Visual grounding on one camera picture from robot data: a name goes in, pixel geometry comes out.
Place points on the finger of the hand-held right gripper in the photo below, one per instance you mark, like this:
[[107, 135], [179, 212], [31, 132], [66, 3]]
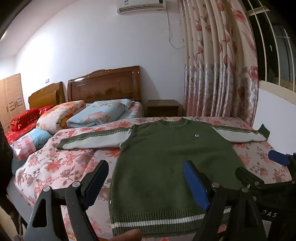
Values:
[[249, 178], [278, 157]]

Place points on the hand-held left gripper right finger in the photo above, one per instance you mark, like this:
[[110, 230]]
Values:
[[195, 185]]

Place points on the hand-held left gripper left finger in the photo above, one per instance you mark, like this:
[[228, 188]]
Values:
[[97, 178]]

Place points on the green knitted sweater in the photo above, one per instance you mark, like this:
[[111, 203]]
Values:
[[157, 162]]

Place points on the person's left hand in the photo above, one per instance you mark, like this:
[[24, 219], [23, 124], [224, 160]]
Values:
[[127, 235]]

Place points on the floral bed blanket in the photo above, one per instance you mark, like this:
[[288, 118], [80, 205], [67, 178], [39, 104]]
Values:
[[67, 162]]

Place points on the light blue pillow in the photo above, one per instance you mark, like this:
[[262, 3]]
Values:
[[101, 113]]

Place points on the peach floral folded quilt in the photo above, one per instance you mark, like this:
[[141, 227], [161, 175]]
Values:
[[57, 115]]

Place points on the blue pink checked quilt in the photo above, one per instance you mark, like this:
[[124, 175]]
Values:
[[30, 142]]

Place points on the dark wooden nightstand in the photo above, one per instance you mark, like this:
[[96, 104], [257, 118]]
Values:
[[161, 107]]

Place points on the dark cloth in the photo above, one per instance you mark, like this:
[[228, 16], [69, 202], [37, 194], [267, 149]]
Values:
[[5, 173]]

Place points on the red blanket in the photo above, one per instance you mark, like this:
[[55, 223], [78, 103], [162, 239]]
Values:
[[23, 120]]

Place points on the large wooden headboard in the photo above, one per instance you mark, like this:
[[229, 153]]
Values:
[[104, 83]]

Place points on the small wooden headboard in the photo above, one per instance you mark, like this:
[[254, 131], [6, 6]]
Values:
[[46, 95]]

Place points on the barred window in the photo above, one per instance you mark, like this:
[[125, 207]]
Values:
[[275, 46]]

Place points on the light wooden wardrobe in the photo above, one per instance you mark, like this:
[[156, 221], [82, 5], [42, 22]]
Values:
[[11, 99]]

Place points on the pink floral curtain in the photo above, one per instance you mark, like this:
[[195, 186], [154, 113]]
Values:
[[215, 58]]

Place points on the white air conditioner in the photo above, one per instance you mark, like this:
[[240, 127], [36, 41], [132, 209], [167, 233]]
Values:
[[141, 5]]

